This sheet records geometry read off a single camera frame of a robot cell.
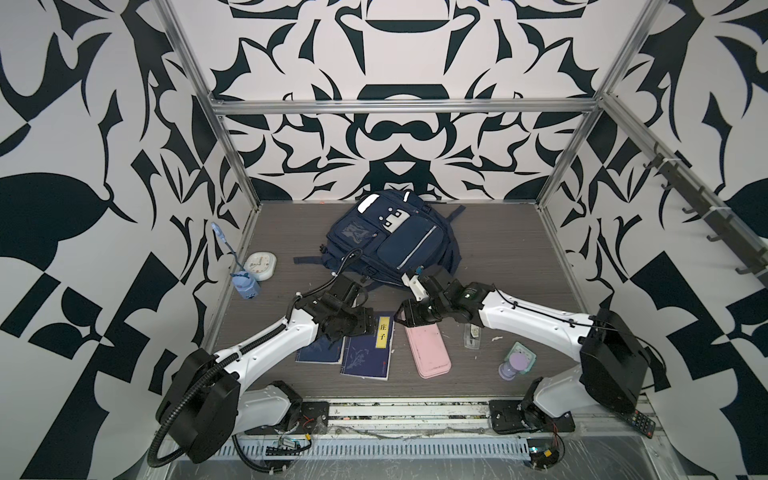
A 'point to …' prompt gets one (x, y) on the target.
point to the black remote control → (643, 423)
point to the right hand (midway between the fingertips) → (398, 316)
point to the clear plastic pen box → (472, 336)
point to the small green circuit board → (543, 452)
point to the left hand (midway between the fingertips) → (368, 321)
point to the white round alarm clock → (261, 265)
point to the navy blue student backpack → (387, 236)
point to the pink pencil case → (428, 351)
